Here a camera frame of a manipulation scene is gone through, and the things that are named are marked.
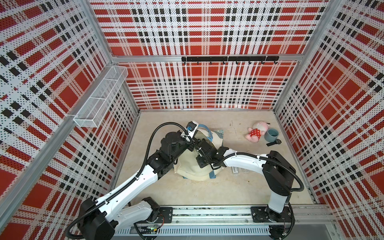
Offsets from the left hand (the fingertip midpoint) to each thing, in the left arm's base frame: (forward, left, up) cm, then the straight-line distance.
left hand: (198, 129), depth 73 cm
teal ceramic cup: (+14, -49, -25) cm, 57 cm away
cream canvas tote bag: (-10, +6, -22) cm, 25 cm away
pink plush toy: (+16, -40, -23) cm, 49 cm away
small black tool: (+10, -54, -28) cm, 61 cm away
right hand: (-5, -2, -23) cm, 23 cm away
